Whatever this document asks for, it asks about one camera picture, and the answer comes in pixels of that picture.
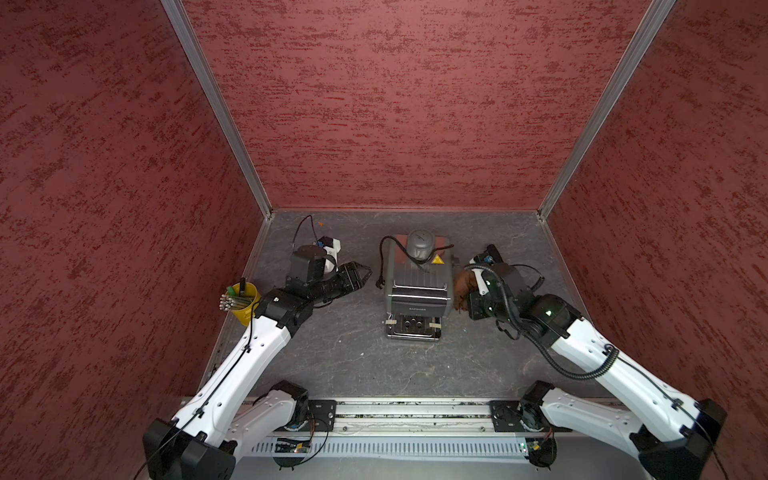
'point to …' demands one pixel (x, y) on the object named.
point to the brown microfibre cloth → (465, 285)
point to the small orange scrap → (321, 224)
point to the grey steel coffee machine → (419, 285)
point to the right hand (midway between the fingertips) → (467, 301)
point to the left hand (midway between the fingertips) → (364, 280)
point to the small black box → (494, 253)
